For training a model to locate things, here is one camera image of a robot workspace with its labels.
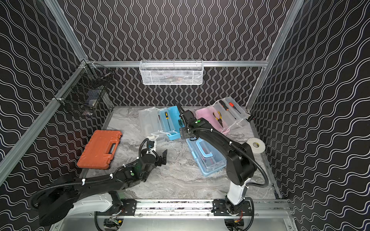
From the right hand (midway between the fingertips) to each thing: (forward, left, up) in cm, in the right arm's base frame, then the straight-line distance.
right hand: (190, 131), depth 89 cm
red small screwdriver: (+25, -31, -1) cm, 39 cm away
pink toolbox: (+19, -24, -4) cm, 31 cm away
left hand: (-12, +17, 0) cm, 21 cm away
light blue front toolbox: (-16, -10, -4) cm, 19 cm away
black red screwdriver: (+23, -25, -1) cm, 34 cm away
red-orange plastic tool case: (-9, +56, -8) cm, 58 cm away
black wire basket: (+22, +70, +14) cm, 74 cm away
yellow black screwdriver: (+16, +17, -5) cm, 23 cm away
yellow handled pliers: (+14, -21, -6) cm, 26 cm away
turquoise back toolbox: (+24, +12, -11) cm, 29 cm away
